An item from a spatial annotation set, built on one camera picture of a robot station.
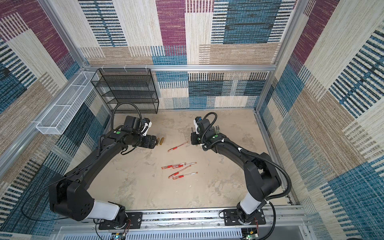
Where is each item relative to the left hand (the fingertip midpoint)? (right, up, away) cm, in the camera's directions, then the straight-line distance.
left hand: (151, 138), depth 83 cm
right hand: (+23, 0, +5) cm, 23 cm away
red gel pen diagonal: (+13, -21, +6) cm, 26 cm away
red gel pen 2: (+8, -18, +8) cm, 21 cm away
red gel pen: (+12, -8, +16) cm, 21 cm away
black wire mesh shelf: (-28, +34, +23) cm, 50 cm away
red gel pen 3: (+16, -17, +8) cm, 25 cm away
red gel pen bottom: (+18, -22, +4) cm, 29 cm away
